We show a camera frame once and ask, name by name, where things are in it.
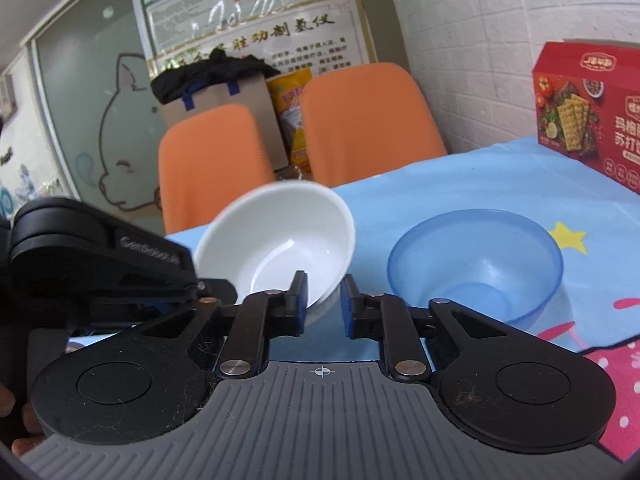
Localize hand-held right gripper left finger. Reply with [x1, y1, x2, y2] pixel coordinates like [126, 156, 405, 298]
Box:
[127, 270, 309, 381]

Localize yellow snack packet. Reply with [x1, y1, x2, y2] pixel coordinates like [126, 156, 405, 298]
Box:
[266, 67, 315, 181]

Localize blue cartoon pig tablecloth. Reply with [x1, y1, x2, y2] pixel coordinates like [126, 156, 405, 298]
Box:
[65, 135, 640, 464]

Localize blue plastic bowl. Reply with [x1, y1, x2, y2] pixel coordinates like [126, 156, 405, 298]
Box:
[387, 208, 565, 326]

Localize white ceramic bowl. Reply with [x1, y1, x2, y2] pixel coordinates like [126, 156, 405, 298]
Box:
[194, 181, 357, 314]

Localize person's left hand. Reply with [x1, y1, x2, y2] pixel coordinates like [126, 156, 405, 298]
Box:
[0, 382, 48, 457]

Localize plastic-covered wall poster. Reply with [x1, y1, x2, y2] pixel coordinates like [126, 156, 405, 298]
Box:
[127, 0, 359, 59]

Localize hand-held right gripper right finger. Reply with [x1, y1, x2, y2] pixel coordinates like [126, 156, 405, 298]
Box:
[340, 274, 507, 384]

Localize red cracker box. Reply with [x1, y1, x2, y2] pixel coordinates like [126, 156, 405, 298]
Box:
[531, 41, 640, 191]

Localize cardboard box blue straps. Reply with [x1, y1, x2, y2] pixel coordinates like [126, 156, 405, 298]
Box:
[160, 72, 291, 171]

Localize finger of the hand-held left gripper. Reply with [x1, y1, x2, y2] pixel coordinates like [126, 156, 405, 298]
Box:
[142, 276, 240, 312]

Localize black cloth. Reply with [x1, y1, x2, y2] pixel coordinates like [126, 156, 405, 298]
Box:
[151, 52, 281, 104]

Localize orange chair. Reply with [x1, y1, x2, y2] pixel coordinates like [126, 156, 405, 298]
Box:
[300, 62, 449, 189]
[158, 104, 276, 236]

